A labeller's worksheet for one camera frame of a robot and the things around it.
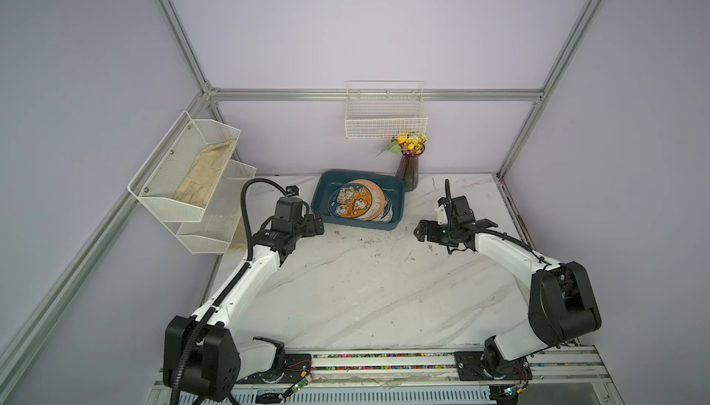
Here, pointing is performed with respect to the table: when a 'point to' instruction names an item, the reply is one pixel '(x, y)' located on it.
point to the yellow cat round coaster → (350, 200)
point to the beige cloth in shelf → (198, 185)
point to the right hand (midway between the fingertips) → (420, 234)
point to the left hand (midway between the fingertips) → (304, 222)
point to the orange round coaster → (377, 197)
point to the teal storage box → (327, 180)
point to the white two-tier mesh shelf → (202, 230)
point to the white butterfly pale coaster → (377, 205)
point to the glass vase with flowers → (410, 145)
